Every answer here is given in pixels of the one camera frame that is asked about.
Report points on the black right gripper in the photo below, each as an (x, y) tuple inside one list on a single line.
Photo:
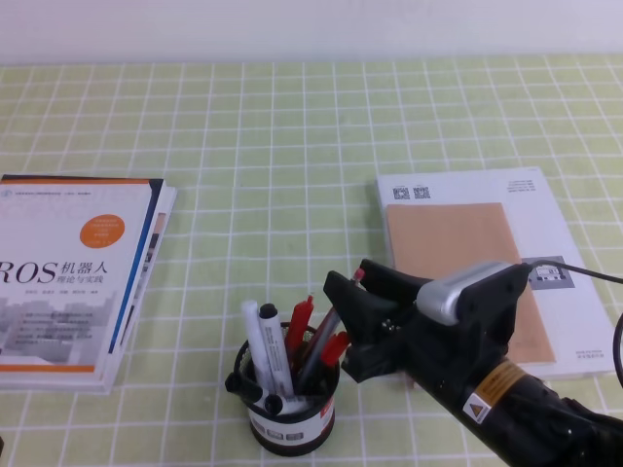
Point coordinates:
[(389, 335)]

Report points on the dark red pencil with eraser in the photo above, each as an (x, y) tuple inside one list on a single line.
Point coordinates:
[(357, 276)]

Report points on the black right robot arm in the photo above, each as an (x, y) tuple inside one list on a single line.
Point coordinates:
[(525, 423)]

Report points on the red-capped pen right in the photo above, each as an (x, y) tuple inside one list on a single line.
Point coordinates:
[(329, 358)]

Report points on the red pen left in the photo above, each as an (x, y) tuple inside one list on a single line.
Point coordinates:
[(298, 324)]

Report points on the grey pen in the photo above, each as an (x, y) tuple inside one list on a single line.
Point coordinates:
[(313, 352)]

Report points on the black mesh pen holder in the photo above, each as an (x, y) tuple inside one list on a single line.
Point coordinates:
[(291, 434)]

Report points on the white marker pen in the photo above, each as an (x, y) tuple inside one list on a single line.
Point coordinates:
[(259, 356)]

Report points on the tan kraft notebook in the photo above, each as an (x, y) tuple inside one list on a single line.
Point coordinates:
[(434, 241)]

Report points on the black-capped white marker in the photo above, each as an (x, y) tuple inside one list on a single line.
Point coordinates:
[(275, 347)]

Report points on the black-capped marker front rim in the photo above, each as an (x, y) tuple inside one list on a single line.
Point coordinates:
[(275, 404)]

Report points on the black marker lying on rim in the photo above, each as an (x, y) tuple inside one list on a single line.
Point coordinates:
[(248, 391)]

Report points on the large white book right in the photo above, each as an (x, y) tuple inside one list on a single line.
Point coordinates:
[(573, 315)]

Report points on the white bottom book left stack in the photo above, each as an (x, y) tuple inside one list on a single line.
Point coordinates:
[(121, 340)]

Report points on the white ROS robot book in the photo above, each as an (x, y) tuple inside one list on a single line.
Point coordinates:
[(63, 272)]

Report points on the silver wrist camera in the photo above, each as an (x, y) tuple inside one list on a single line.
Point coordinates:
[(480, 292)]

